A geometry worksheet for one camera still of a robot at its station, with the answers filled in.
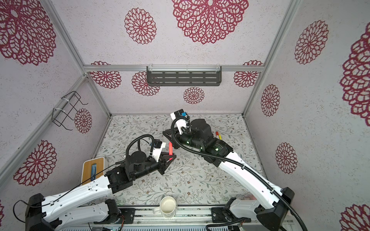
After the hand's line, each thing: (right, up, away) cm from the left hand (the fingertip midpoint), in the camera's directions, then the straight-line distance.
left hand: (174, 157), depth 68 cm
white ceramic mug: (-5, -29, +10) cm, 31 cm away
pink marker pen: (-1, +4, -5) cm, 7 cm away
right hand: (-4, +13, -7) cm, 16 cm away
